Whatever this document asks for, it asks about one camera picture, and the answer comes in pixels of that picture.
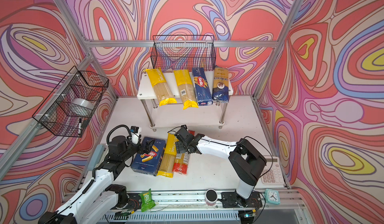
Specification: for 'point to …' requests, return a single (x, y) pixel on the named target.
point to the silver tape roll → (81, 107)
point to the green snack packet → (147, 202)
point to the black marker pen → (80, 126)
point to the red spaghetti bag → (181, 161)
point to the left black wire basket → (55, 113)
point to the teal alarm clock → (272, 196)
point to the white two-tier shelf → (172, 115)
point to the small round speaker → (211, 197)
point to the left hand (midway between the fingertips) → (148, 137)
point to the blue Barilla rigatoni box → (148, 164)
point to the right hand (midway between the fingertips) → (185, 148)
